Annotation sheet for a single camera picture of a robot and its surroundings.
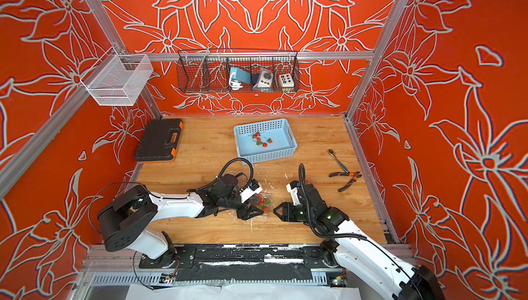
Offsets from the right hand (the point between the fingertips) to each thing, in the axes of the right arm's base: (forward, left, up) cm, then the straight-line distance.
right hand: (275, 213), depth 77 cm
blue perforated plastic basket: (+40, +4, -5) cm, 40 cm away
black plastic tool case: (+34, +57, +1) cm, 66 cm away
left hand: (+3, +5, -1) cm, 6 cm away
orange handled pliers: (+19, -37, -5) cm, 42 cm away
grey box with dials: (+52, +5, +25) cm, 58 cm away
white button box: (+54, -6, +23) cm, 59 cm away
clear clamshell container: (+10, +4, -5) cm, 12 cm away
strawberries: (+6, +5, -5) cm, 9 cm away
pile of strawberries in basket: (+39, +8, -5) cm, 40 cm away
